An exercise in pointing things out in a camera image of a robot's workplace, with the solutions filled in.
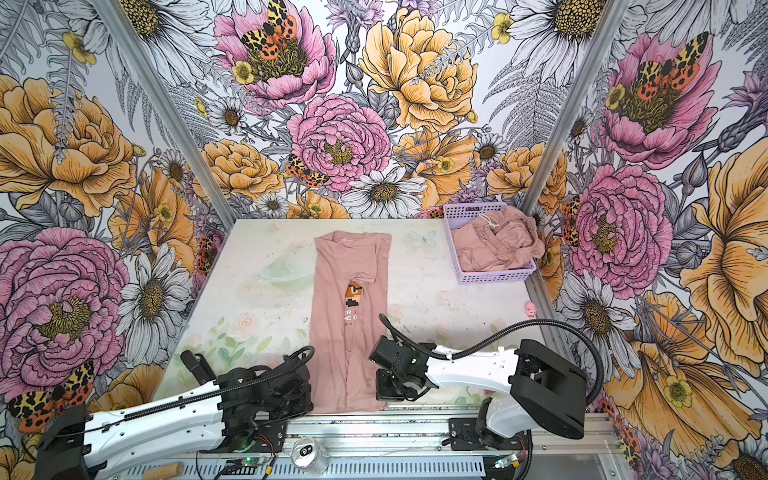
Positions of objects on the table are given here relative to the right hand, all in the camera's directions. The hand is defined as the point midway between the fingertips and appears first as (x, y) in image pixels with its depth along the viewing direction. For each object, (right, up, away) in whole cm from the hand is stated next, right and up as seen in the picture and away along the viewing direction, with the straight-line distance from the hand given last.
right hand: (384, 407), depth 77 cm
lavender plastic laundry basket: (+27, +55, +42) cm, 74 cm away
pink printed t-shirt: (-12, +22, +20) cm, 32 cm away
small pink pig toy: (+45, +21, +19) cm, 54 cm away
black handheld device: (-50, +9, +4) cm, 51 cm away
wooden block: (-49, -9, -9) cm, 51 cm away
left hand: (-19, -2, 0) cm, 20 cm away
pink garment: (+43, +44, +35) cm, 70 cm away
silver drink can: (-14, -1, -17) cm, 22 cm away
